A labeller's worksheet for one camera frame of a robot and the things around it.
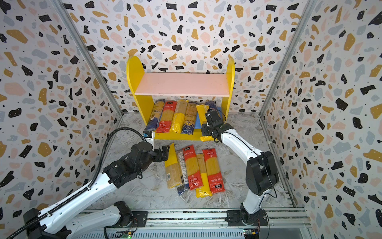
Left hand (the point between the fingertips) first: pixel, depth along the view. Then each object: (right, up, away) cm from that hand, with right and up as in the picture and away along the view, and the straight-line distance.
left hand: (161, 144), depth 73 cm
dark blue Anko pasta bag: (-10, +15, +23) cm, 29 cm away
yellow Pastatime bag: (+5, +15, +25) cm, 29 cm away
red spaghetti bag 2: (+27, -18, +15) cm, 36 cm away
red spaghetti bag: (+15, -17, +14) cm, 27 cm away
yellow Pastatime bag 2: (+20, +20, +22) cm, 36 cm away
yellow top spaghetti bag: (+3, -18, +13) cm, 23 cm away
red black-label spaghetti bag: (-3, +18, +27) cm, 32 cm away
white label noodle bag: (+9, -23, +10) cm, 27 cm away
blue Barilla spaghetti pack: (+27, +24, +30) cm, 47 cm away
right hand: (+20, +10, +15) cm, 27 cm away
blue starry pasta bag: (+12, +9, +19) cm, 24 cm away
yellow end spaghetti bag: (+22, -26, +7) cm, 35 cm away
